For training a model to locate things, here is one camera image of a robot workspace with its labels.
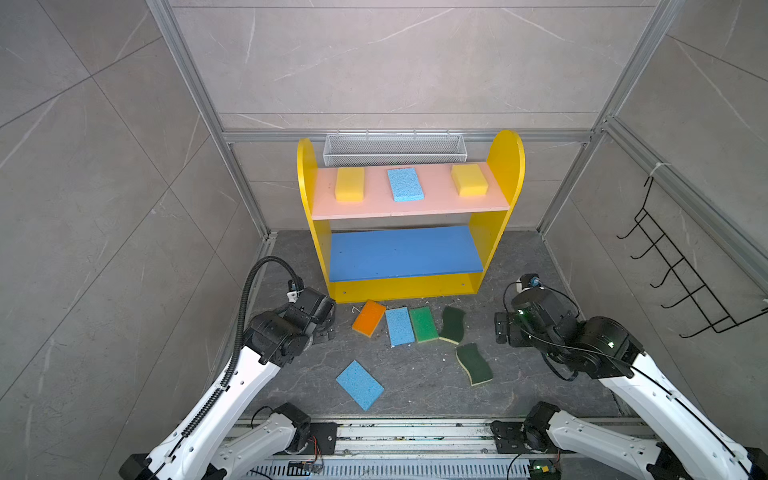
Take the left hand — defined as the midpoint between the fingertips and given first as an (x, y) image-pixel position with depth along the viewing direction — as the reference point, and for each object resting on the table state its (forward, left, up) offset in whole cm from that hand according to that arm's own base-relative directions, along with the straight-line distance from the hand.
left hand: (312, 319), depth 72 cm
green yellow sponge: (+7, -31, -20) cm, 37 cm away
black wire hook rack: (-5, -86, +11) cm, 87 cm away
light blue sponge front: (-10, -11, -20) cm, 25 cm away
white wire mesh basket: (+56, -10, +13) cm, 59 cm away
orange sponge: (+11, -13, -21) cm, 27 cm away
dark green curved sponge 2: (-6, -44, -19) cm, 48 cm away
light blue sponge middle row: (+7, -23, -20) cm, 31 cm away
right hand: (-3, -48, +3) cm, 48 cm away
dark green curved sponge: (+8, -40, -22) cm, 46 cm away
